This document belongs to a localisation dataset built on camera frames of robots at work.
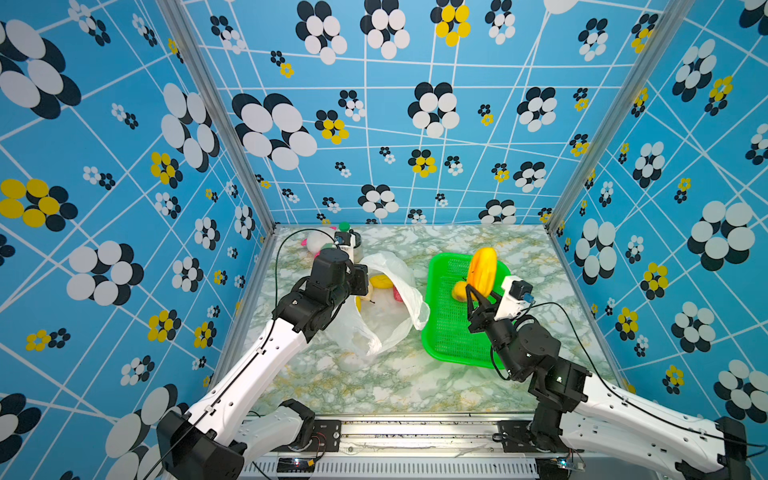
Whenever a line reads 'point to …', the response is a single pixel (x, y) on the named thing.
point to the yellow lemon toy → (381, 281)
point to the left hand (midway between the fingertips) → (365, 265)
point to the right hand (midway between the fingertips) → (474, 289)
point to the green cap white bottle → (344, 226)
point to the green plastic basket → (447, 336)
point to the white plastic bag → (368, 324)
